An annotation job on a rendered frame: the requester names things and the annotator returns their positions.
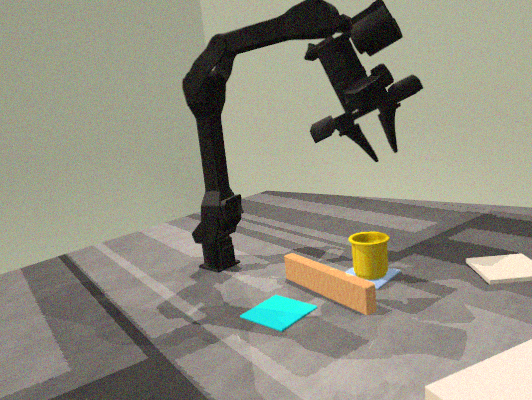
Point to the yellow cup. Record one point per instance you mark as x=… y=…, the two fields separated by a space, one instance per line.
x=370 y=254

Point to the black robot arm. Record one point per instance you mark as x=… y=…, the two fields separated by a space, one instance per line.
x=204 y=90

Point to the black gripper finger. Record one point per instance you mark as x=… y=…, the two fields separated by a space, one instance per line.
x=387 y=120
x=356 y=134

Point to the orange rectangular block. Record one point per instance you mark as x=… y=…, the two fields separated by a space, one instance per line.
x=339 y=286

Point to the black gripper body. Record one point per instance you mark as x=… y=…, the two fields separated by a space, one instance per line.
x=398 y=92

